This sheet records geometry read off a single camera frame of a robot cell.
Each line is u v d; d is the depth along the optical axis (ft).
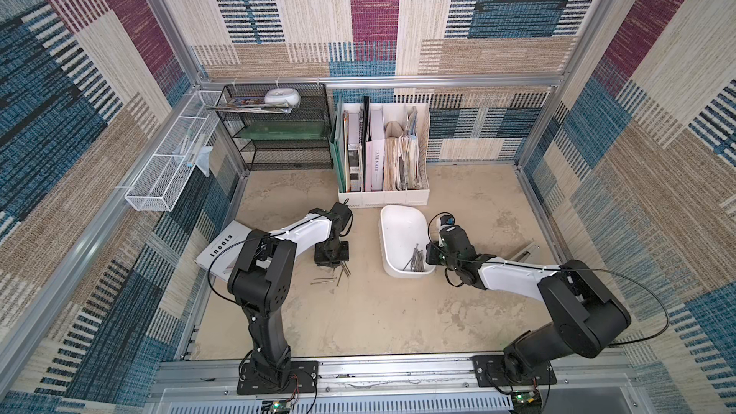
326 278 3.00
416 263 3.06
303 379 2.38
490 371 2.44
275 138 2.93
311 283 2.93
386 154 3.25
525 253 3.07
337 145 2.84
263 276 1.65
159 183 2.96
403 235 3.15
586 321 1.46
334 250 2.66
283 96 2.93
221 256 1.53
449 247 2.40
